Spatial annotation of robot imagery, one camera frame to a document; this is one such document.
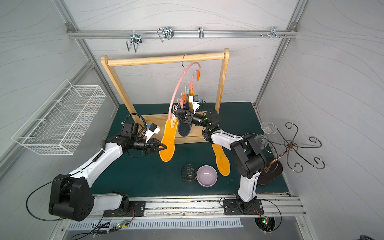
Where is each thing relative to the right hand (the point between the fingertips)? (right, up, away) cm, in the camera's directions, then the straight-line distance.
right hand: (173, 112), depth 72 cm
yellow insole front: (+28, -30, +16) cm, 44 cm away
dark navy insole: (+4, -10, +18) cm, 21 cm away
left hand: (-4, -18, +2) cm, 19 cm away
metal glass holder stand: (+49, -14, -10) cm, 52 cm away
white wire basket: (-53, -7, -5) cm, 53 cm away
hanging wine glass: (+44, -7, -6) cm, 45 cm away
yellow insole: (-2, -14, +1) cm, 14 cm away
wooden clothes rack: (+12, -15, +29) cm, 35 cm away
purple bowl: (+18, -36, +11) cm, 42 cm away
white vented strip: (-6, -54, -2) cm, 54 cm away
